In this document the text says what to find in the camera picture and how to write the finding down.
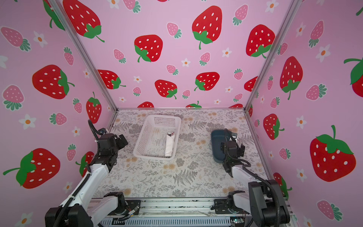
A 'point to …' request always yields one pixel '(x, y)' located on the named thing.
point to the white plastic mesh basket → (151, 143)
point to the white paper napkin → (169, 145)
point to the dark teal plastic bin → (218, 136)
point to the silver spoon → (169, 133)
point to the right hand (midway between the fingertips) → (234, 142)
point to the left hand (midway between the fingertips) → (115, 139)
